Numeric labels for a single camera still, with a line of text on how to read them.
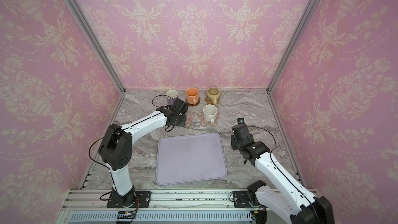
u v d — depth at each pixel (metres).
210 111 1.03
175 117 0.70
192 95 1.05
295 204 0.41
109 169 0.53
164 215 1.59
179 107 0.73
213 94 1.09
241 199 0.73
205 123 1.02
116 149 0.49
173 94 1.06
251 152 0.55
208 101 1.11
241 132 0.60
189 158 0.89
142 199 0.75
